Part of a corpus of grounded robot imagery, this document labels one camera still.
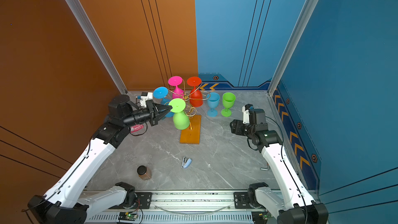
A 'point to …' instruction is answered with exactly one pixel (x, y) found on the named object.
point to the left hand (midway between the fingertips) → (172, 106)
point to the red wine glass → (196, 96)
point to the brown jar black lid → (144, 172)
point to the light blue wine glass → (213, 99)
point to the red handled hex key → (265, 169)
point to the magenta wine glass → (177, 93)
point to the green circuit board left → (126, 215)
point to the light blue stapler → (186, 162)
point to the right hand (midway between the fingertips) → (234, 124)
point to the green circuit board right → (260, 217)
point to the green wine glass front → (181, 119)
